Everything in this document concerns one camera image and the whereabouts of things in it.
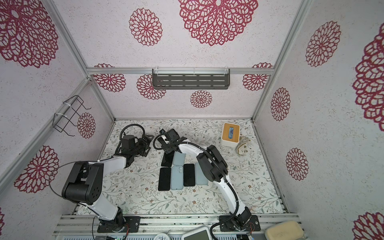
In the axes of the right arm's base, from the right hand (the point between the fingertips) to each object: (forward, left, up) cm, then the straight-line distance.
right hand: (168, 141), depth 102 cm
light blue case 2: (-23, -22, -5) cm, 33 cm away
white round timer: (-54, -5, -1) cm, 54 cm away
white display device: (-52, -23, -1) cm, 57 cm away
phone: (-24, -8, -6) cm, 26 cm away
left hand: (-5, +8, +5) cm, 11 cm away
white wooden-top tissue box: (+9, -44, -4) cm, 45 cm away
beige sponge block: (-49, -63, -3) cm, 80 cm away
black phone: (-13, -1, -3) cm, 13 cm away
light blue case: (-11, -8, -4) cm, 15 cm away
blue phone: (-22, -15, -5) cm, 27 cm away
